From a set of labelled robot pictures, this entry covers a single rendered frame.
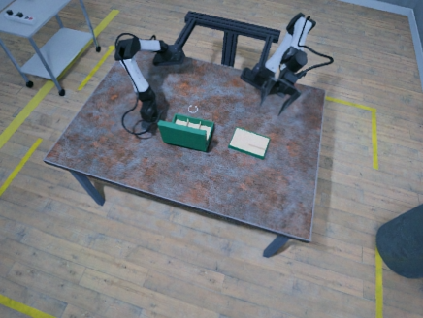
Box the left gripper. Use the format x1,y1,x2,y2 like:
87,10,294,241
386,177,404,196
260,72,302,116

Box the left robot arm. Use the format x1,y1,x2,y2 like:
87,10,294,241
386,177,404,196
243,12,316,87

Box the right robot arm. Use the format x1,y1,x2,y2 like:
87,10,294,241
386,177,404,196
114,37,183,131

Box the cream compartment tray with green rim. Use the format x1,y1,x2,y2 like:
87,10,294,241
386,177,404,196
228,127,270,160

